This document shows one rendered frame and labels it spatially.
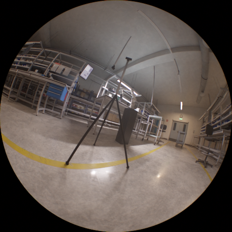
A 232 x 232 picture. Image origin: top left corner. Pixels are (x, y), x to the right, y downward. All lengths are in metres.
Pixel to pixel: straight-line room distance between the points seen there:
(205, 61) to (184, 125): 6.07
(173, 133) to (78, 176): 7.70
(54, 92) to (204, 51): 4.53
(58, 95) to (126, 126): 1.73
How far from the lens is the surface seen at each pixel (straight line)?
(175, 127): 7.80
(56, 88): 1.81
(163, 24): 3.37
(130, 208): 0.56
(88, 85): 6.12
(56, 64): 2.89
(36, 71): 3.26
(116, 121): 5.98
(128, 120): 1.50
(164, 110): 8.34
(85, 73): 2.39
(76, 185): 0.55
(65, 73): 2.60
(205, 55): 3.44
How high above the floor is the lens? 0.48
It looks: 4 degrees up
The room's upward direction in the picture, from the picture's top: 17 degrees clockwise
